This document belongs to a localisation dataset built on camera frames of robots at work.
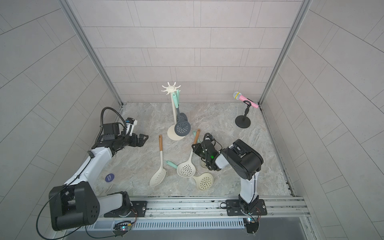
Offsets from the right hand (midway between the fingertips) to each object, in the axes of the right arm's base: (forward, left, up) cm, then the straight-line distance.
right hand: (192, 146), depth 94 cm
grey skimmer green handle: (+12, +4, +17) cm, 21 cm away
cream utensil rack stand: (+10, +13, +2) cm, 17 cm away
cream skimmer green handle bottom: (-22, -6, +2) cm, 23 cm away
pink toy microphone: (+22, -31, +22) cm, 44 cm away
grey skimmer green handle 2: (+5, +5, +14) cm, 16 cm away
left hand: (+3, +27, +14) cm, 31 cm away
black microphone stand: (+16, -37, +2) cm, 40 cm away
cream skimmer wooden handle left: (-17, +18, +2) cm, 25 cm away
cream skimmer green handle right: (-12, -6, +2) cm, 14 cm away
